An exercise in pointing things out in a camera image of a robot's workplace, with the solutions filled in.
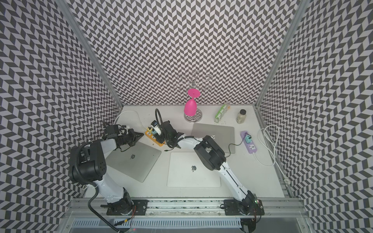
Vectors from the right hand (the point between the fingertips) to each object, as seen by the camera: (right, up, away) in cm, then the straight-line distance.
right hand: (156, 133), depth 98 cm
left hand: (-8, 0, -3) cm, 8 cm away
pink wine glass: (+24, +17, -11) cm, 31 cm away
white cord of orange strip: (-28, +17, +21) cm, 39 cm away
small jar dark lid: (+59, +11, +4) cm, 60 cm away
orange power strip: (-2, -4, -1) cm, 5 cm away
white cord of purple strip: (+81, -26, -12) cm, 86 cm away
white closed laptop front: (+21, -21, -13) cm, 32 cm away
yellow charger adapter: (-4, +3, -4) cm, 6 cm away
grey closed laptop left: (-10, -16, -9) cm, 21 cm away
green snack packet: (+45, +14, +7) cm, 48 cm away
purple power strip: (+62, -8, -7) cm, 63 cm away
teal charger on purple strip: (+60, -3, -7) cm, 61 cm away
